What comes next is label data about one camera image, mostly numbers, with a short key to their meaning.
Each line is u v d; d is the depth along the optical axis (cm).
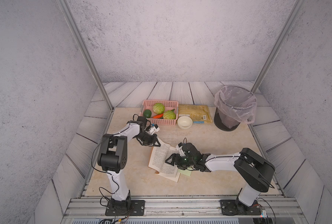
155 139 85
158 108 111
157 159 84
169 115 107
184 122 107
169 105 119
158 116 111
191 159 69
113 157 51
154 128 89
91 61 92
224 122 104
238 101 100
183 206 74
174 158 77
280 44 83
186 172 84
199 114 115
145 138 81
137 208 73
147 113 112
